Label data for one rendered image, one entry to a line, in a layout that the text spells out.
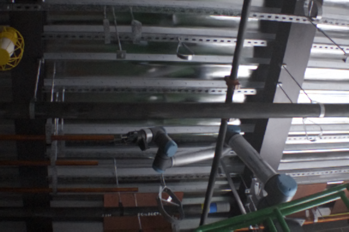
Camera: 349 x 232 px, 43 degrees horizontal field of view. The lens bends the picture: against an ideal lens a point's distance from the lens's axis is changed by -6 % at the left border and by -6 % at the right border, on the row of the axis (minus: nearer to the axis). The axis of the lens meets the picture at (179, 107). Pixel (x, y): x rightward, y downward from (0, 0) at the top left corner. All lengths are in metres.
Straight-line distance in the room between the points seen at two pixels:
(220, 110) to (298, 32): 0.97
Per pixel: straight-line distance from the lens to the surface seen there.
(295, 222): 2.88
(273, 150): 3.68
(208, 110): 2.50
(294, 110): 2.69
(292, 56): 3.28
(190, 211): 3.36
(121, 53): 2.11
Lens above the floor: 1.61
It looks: 56 degrees up
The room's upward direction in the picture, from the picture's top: 20 degrees counter-clockwise
